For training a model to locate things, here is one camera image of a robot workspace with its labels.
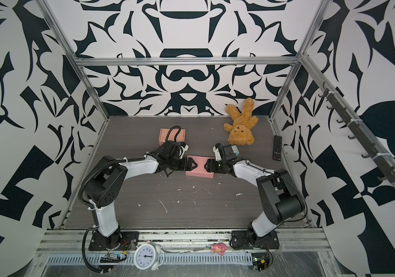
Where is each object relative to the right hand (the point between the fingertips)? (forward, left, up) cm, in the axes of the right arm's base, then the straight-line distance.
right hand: (209, 165), depth 92 cm
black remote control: (+14, -41, -5) cm, 44 cm away
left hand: (+1, +8, +1) cm, 8 cm away
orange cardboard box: (+23, +27, -1) cm, 35 cm away
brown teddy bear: (+20, -19, +3) cm, 28 cm away
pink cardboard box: (-4, +5, +1) cm, 6 cm away
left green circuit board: (-39, +40, -3) cm, 56 cm away
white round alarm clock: (-39, +25, -1) cm, 47 cm away
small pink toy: (-37, -2, -2) cm, 37 cm away
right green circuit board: (-41, -19, -7) cm, 46 cm away
